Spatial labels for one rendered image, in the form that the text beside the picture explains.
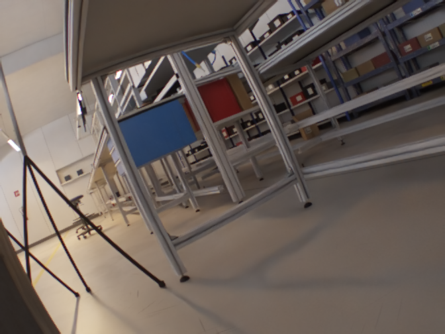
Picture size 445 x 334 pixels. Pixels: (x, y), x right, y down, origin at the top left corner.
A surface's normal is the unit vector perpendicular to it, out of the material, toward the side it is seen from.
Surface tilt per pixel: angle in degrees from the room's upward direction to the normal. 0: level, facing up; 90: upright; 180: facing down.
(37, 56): 90
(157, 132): 90
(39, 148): 90
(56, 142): 90
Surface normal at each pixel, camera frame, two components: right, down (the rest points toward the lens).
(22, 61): 0.36, -0.14
